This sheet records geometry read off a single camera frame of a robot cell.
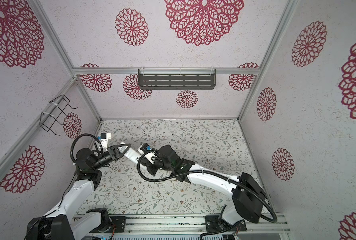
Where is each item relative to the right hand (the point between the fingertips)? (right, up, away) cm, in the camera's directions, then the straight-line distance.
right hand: (140, 157), depth 71 cm
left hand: (-5, +4, +2) cm, 7 cm away
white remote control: (-4, +2, 0) cm, 4 cm away
